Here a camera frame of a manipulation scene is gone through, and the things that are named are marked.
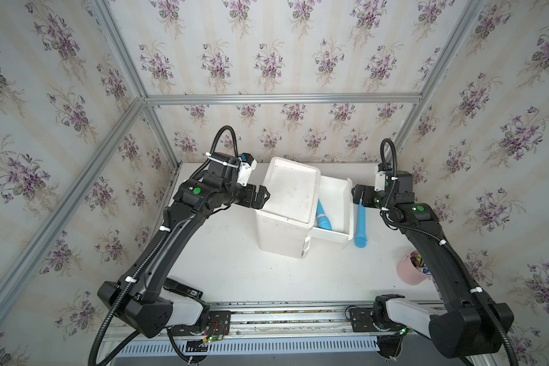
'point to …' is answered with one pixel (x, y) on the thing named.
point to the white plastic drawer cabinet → (286, 222)
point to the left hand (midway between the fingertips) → (258, 192)
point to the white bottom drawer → (306, 245)
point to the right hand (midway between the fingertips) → (371, 191)
